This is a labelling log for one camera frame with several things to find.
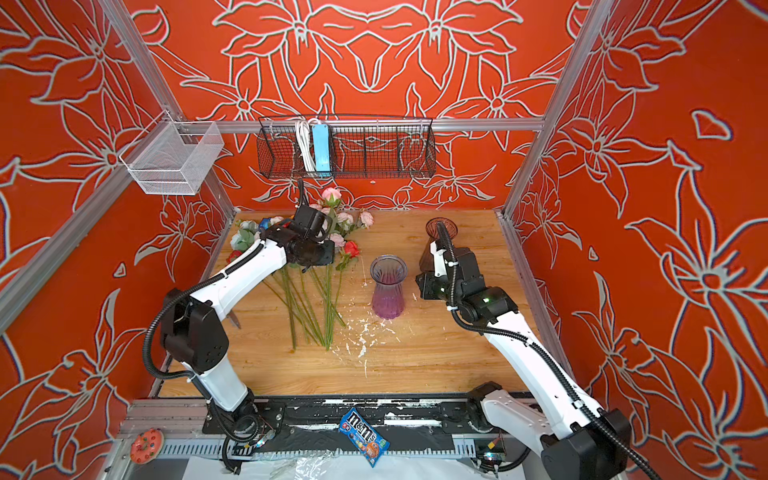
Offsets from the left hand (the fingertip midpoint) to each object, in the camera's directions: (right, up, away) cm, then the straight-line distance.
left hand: (332, 254), depth 88 cm
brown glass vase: (+30, -3, +8) cm, 31 cm away
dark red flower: (-36, -1, +13) cm, 38 cm away
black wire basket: (+3, +36, +12) cm, 38 cm away
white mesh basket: (-50, +30, +3) cm, 59 cm away
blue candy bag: (+12, -44, -18) cm, 49 cm away
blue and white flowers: (-33, +7, +18) cm, 39 cm away
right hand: (+25, -5, -12) cm, 28 cm away
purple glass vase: (+17, -5, -6) cm, 19 cm away
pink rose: (-1, +20, +5) cm, 20 cm away
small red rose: (+4, +1, +16) cm, 16 cm away
